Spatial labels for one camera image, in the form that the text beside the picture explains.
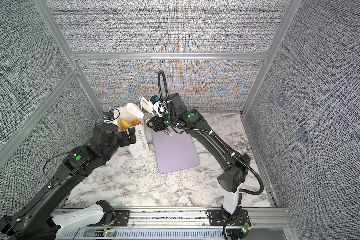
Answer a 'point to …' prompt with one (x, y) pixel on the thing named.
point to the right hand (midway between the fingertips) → (152, 119)
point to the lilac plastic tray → (175, 151)
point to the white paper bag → (141, 146)
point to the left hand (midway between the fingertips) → (126, 130)
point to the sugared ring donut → (135, 122)
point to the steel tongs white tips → (146, 111)
